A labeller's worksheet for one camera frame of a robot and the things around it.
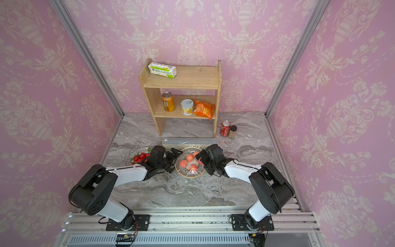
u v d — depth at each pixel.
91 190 0.45
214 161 0.70
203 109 0.87
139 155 0.95
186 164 0.91
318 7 0.70
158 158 0.73
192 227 0.74
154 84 0.76
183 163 0.90
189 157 0.92
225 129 1.01
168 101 0.86
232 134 1.04
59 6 0.70
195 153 0.92
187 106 0.89
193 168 0.88
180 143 0.97
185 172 0.90
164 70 0.77
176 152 0.85
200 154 0.84
